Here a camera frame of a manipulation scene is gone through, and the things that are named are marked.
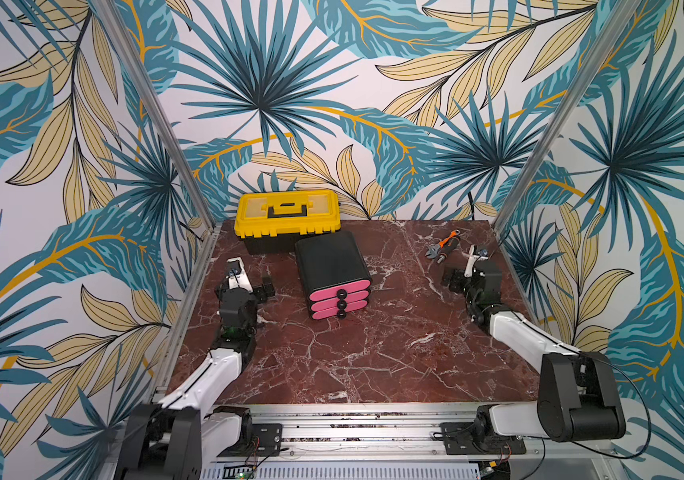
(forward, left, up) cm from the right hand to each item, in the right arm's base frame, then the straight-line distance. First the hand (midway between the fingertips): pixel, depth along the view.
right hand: (463, 268), depth 90 cm
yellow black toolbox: (+18, +60, +3) cm, 63 cm away
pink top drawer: (-8, +37, +1) cm, 38 cm away
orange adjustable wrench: (+17, +2, -12) cm, 21 cm away
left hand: (-4, +63, +5) cm, 63 cm away
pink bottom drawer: (-8, +39, -10) cm, 41 cm away
